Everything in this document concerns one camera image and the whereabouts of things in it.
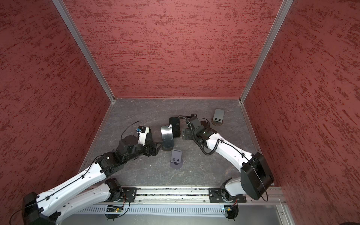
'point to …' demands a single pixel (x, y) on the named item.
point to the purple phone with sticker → (186, 134)
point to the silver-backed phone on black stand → (167, 132)
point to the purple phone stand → (176, 162)
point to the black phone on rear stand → (175, 123)
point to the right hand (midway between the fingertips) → (189, 135)
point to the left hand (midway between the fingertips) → (156, 144)
